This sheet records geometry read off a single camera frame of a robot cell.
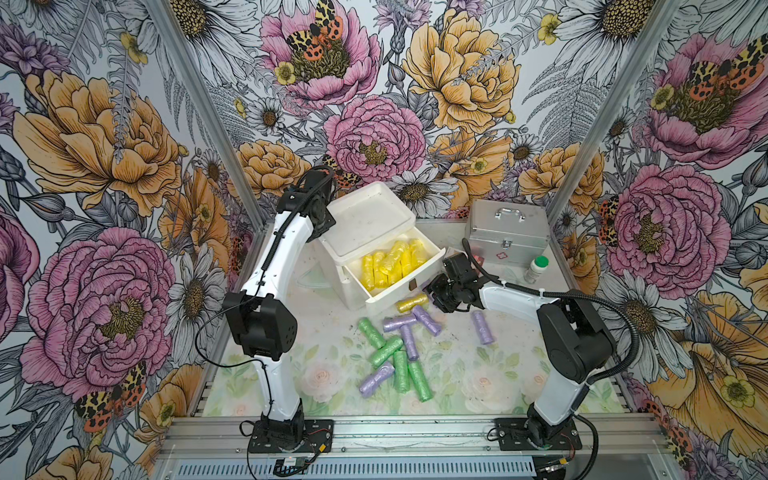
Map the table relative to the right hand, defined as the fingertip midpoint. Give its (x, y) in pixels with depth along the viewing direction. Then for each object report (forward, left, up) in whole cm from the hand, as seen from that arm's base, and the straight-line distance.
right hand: (425, 299), depth 94 cm
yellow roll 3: (+4, +5, +15) cm, 16 cm away
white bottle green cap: (+9, -37, +3) cm, 38 cm away
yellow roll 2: (+3, +9, +17) cm, 20 cm away
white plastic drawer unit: (+6, +14, +19) cm, 24 cm away
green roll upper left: (-10, +16, -3) cm, 19 cm away
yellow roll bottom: (+5, +2, +16) cm, 17 cm away
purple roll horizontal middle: (-6, +10, -3) cm, 12 cm away
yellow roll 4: (0, +6, -4) cm, 7 cm away
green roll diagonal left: (-15, +12, -2) cm, 19 cm away
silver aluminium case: (+19, -28, +8) cm, 35 cm away
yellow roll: (-1, +13, +15) cm, 20 cm away
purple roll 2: (-21, +13, -2) cm, 25 cm away
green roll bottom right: (-23, +4, -4) cm, 24 cm away
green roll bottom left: (-21, +8, -3) cm, 22 cm away
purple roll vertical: (-11, +6, -4) cm, 13 cm away
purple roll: (-8, -17, -4) cm, 19 cm away
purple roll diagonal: (-6, -1, -3) cm, 7 cm away
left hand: (+10, +31, +19) cm, 38 cm away
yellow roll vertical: (-1, +9, +15) cm, 18 cm away
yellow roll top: (+1, +17, +14) cm, 22 cm away
